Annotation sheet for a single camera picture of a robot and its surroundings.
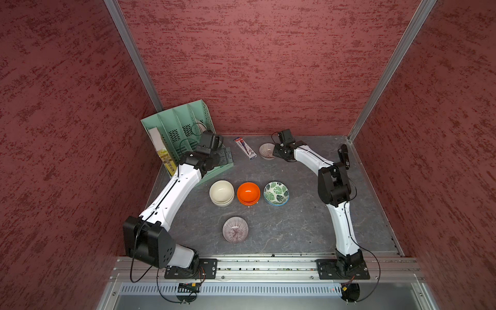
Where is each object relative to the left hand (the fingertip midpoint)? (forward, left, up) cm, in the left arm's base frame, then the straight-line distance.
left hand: (219, 159), depth 82 cm
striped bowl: (+21, -22, -19) cm, 36 cm away
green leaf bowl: (-5, -26, -20) cm, 34 cm away
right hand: (+18, -28, -17) cm, 38 cm away
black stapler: (+19, -67, -19) cm, 73 cm away
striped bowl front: (-23, -7, -21) cm, 32 cm away
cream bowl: (-7, 0, -17) cm, 18 cm away
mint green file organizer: (+29, +27, -9) cm, 41 cm away
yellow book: (+1, +24, +4) cm, 24 cm away
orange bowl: (-7, -13, -17) cm, 23 cm away
